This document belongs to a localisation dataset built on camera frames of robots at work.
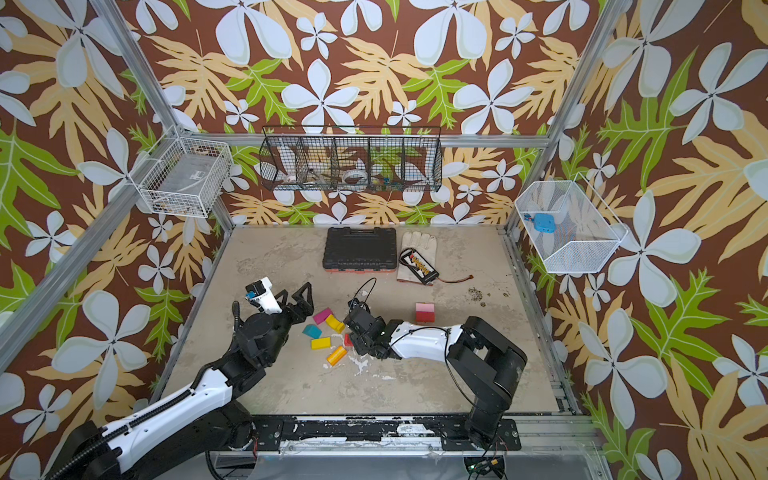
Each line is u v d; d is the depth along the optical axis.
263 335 0.57
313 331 0.90
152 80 0.80
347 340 0.88
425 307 0.95
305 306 0.70
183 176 0.86
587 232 0.77
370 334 0.67
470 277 1.05
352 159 0.98
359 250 1.11
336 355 0.86
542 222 0.86
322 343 0.89
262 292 0.66
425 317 0.94
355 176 0.99
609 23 0.69
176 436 0.49
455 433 0.74
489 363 0.46
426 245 1.14
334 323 0.93
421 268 1.04
